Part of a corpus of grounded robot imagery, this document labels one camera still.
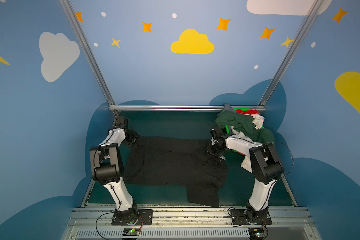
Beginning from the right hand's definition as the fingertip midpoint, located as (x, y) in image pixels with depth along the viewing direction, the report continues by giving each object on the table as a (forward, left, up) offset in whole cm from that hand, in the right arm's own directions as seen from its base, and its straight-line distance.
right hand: (208, 152), depth 97 cm
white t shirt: (+25, -37, +7) cm, 45 cm away
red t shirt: (+34, -31, +6) cm, 47 cm away
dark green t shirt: (+22, -26, +8) cm, 35 cm away
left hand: (+6, +46, +6) cm, 47 cm away
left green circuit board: (-45, +40, -1) cm, 60 cm away
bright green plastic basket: (+16, -14, +7) cm, 22 cm away
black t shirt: (-8, +25, -1) cm, 26 cm away
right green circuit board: (-42, -21, -3) cm, 47 cm away
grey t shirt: (+36, -16, +8) cm, 41 cm away
